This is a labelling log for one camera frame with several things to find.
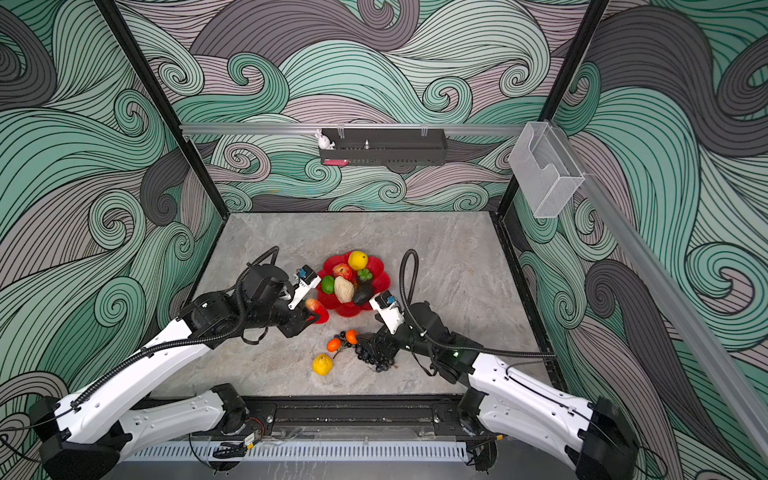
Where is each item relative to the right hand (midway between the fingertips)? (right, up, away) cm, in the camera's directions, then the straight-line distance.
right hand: (367, 328), depth 73 cm
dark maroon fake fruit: (-2, +9, +22) cm, 24 cm away
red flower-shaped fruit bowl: (+3, +10, +26) cm, 28 cm away
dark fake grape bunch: (0, -9, +7) cm, 11 cm away
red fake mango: (-12, +6, -4) cm, 14 cm away
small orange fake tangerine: (-10, -8, +10) cm, 16 cm away
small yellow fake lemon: (-12, -11, +5) cm, 17 cm away
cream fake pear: (-8, +6, +19) cm, 22 cm away
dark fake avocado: (-2, +6, +20) cm, 21 cm away
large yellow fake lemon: (-4, +15, +23) cm, 28 cm away
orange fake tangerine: (-5, -5, +9) cm, 11 cm away
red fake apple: (-9, +12, +22) cm, 27 cm away
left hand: (-13, +5, -2) cm, 15 cm away
